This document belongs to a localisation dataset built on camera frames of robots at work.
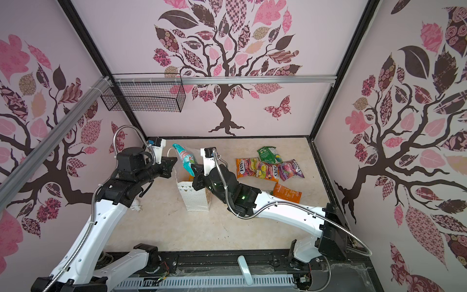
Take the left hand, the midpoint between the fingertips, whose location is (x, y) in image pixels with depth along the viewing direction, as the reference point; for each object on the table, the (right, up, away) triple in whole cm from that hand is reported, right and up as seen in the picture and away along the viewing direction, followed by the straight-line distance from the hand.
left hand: (176, 162), depth 72 cm
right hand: (+8, 0, -8) cm, 12 cm away
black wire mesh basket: (-25, +37, +23) cm, 50 cm away
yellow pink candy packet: (+40, -6, +26) cm, 48 cm away
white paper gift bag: (+6, -17, +7) cm, 20 cm away
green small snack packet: (+44, +3, +35) cm, 56 cm away
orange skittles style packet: (+30, -4, +31) cm, 44 cm away
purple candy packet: (+54, -5, +28) cm, 62 cm away
